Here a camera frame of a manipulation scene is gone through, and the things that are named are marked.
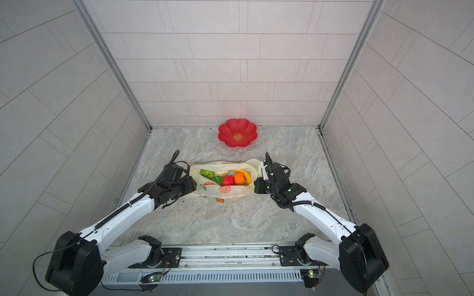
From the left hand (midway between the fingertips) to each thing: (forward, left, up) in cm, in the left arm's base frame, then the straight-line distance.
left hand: (196, 183), depth 85 cm
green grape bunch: (+4, -10, -4) cm, 11 cm away
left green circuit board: (-35, +10, -4) cm, 37 cm away
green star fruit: (+5, -5, -1) cm, 7 cm away
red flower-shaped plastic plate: (+38, -18, -5) cm, 42 cm away
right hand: (-1, -27, +4) cm, 27 cm away
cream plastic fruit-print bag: (-4, -7, +3) cm, 9 cm away
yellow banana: (+4, -25, -3) cm, 25 cm away
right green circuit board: (-35, -48, -6) cm, 59 cm away
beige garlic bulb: (+6, -11, -2) cm, 13 cm away
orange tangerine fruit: (+4, -20, -2) cm, 20 cm away
